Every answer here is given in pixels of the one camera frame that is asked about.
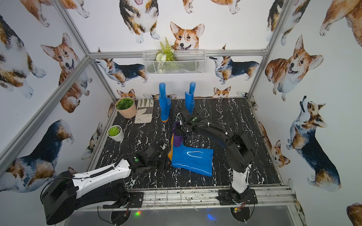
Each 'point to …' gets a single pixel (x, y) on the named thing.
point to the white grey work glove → (144, 112)
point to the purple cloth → (177, 139)
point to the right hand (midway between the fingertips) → (174, 132)
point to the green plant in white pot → (113, 131)
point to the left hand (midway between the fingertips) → (169, 160)
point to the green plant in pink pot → (124, 103)
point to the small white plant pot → (119, 138)
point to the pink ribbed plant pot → (129, 113)
